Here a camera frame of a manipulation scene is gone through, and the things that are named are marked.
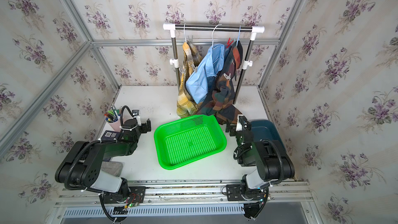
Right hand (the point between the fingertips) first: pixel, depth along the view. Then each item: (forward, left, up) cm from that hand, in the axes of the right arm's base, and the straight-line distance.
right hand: (239, 119), depth 89 cm
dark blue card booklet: (-7, +78, -9) cm, 79 cm away
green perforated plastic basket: (-11, +33, -10) cm, 36 cm away
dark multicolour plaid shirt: (-4, +13, +22) cm, 26 cm away
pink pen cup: (-4, +72, -2) cm, 72 cm away
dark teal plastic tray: (0, -18, -11) cm, 21 cm away
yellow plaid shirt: (-1, +30, +12) cm, 32 cm away
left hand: (0, +59, -3) cm, 59 cm away
